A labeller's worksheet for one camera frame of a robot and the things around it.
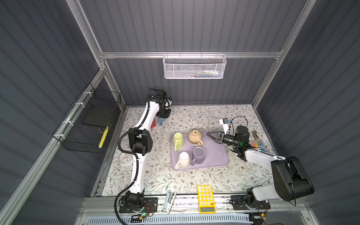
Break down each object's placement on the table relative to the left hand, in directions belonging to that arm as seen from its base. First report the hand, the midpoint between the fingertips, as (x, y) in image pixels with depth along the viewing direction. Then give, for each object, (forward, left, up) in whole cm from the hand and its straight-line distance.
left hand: (165, 115), depth 99 cm
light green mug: (-19, -8, -4) cm, 21 cm away
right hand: (-22, -26, +5) cm, 35 cm away
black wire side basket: (-19, +41, +16) cm, 48 cm away
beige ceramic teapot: (-17, -19, -3) cm, 26 cm away
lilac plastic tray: (-26, -33, -11) cm, 43 cm away
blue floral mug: (-6, +3, 0) cm, 7 cm away
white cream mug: (-33, -11, -5) cm, 35 cm away
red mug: (0, +10, -10) cm, 14 cm away
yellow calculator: (-52, -22, -11) cm, 57 cm away
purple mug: (-30, -20, -4) cm, 36 cm away
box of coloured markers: (-21, -64, -10) cm, 68 cm away
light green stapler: (-51, -2, -11) cm, 52 cm away
